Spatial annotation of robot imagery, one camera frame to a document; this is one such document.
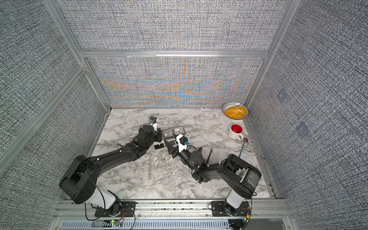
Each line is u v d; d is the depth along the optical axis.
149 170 0.88
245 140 1.00
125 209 0.76
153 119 0.75
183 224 0.70
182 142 0.65
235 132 0.98
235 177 0.45
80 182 0.44
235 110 1.10
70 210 0.75
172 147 0.70
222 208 0.73
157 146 0.98
